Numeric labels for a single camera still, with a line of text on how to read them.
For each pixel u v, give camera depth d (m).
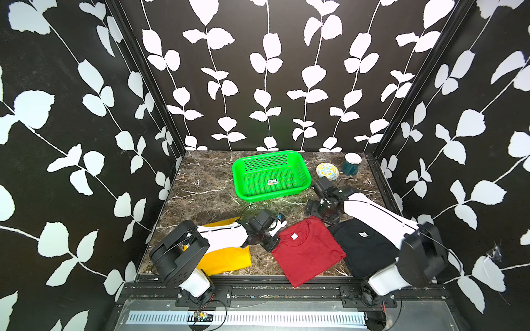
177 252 0.44
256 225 0.70
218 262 0.81
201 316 0.70
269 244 0.77
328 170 1.11
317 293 0.76
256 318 0.70
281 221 0.80
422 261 0.43
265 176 1.11
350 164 1.04
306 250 0.84
